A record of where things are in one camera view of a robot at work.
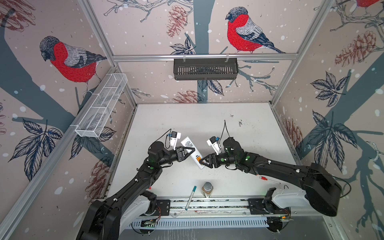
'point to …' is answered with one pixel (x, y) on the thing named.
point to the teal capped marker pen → (193, 191)
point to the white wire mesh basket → (100, 105)
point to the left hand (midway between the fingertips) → (193, 152)
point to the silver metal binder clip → (207, 188)
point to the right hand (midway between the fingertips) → (201, 162)
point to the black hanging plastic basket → (205, 69)
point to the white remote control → (187, 142)
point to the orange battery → (198, 158)
